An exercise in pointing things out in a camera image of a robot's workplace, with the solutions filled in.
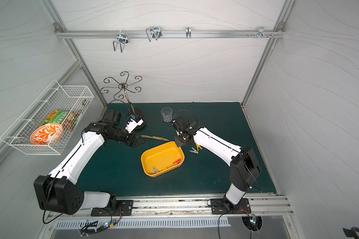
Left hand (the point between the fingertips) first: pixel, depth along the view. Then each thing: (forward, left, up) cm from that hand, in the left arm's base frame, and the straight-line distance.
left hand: (141, 138), depth 78 cm
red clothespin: (-5, -19, -18) cm, 27 cm away
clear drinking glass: (+32, -9, -16) cm, 37 cm away
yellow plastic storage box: (-3, -9, -19) cm, 21 cm away
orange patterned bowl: (-7, +37, +14) cm, 40 cm away
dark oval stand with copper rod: (+32, +14, +12) cm, 37 cm away
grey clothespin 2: (+3, -30, -18) cm, 35 cm away
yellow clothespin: (-9, -10, -19) cm, 23 cm away
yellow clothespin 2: (+6, -32, -19) cm, 38 cm away
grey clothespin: (-10, -6, -18) cm, 22 cm away
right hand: (+4, -21, -6) cm, 23 cm away
